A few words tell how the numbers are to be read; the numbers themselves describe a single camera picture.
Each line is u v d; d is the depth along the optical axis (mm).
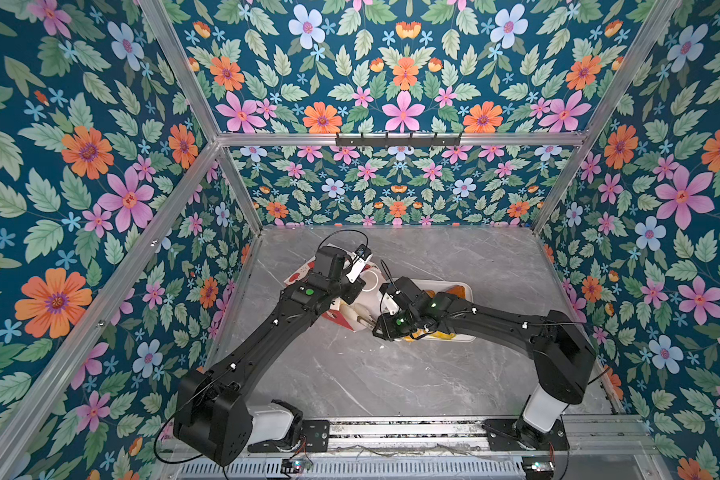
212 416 393
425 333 685
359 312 910
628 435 750
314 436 735
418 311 641
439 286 1045
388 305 689
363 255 697
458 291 982
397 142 924
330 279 602
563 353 448
